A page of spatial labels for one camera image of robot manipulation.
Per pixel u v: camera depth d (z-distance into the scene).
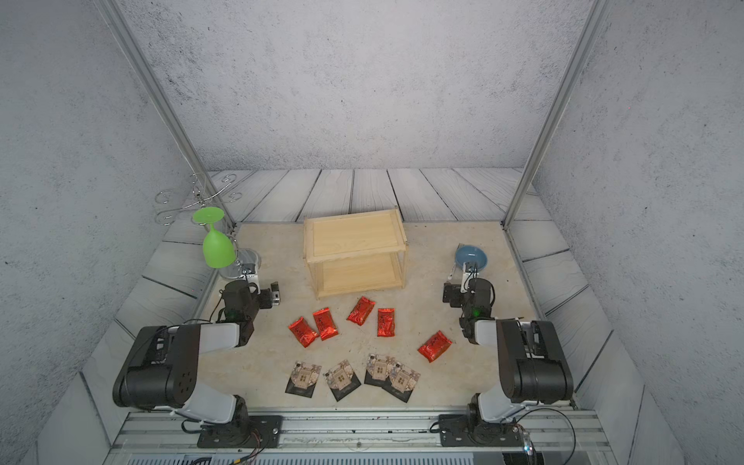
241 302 0.73
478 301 0.73
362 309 0.94
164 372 0.45
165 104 0.86
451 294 0.86
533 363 0.45
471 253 1.07
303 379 0.82
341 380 0.81
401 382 0.81
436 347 0.85
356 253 0.85
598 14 0.70
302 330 0.89
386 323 0.91
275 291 0.89
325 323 0.92
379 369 0.83
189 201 0.99
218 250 0.84
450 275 1.04
